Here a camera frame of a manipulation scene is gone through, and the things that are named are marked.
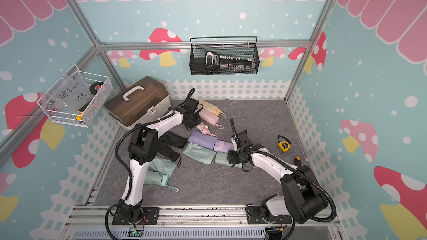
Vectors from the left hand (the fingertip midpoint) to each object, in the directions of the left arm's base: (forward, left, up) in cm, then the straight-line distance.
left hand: (199, 123), depth 103 cm
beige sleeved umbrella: (+13, -7, +1) cm, 15 cm away
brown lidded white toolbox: (+1, +31, +17) cm, 35 cm away
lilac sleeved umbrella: (-15, -15, -1) cm, 21 cm away
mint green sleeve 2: (-27, +17, 0) cm, 32 cm away
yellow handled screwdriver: (-21, -56, -1) cm, 60 cm away
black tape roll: (-1, +47, +30) cm, 56 cm away
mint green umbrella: (-34, +17, 0) cm, 39 cm away
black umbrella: (-19, +17, -1) cm, 26 cm away
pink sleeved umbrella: (+5, -5, +1) cm, 7 cm away
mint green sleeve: (-18, -2, -3) cm, 19 cm away
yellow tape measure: (-13, -50, -1) cm, 52 cm away
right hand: (-22, -19, 0) cm, 30 cm away
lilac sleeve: (-10, -2, -2) cm, 10 cm away
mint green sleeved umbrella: (-23, -14, +1) cm, 27 cm away
